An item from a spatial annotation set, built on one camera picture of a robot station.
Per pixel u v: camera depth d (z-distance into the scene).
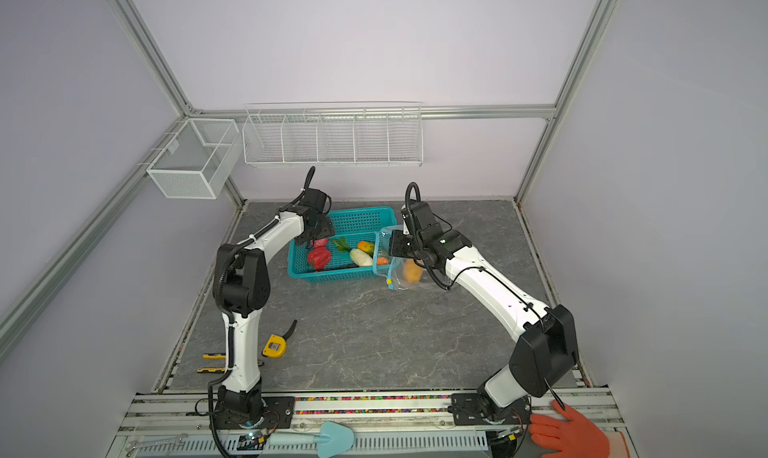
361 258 0.96
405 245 0.71
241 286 0.58
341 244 1.05
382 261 0.94
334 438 0.71
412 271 0.87
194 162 0.94
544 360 0.41
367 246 1.01
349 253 1.01
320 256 0.98
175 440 0.72
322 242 1.02
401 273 0.86
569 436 0.69
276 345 0.83
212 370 0.79
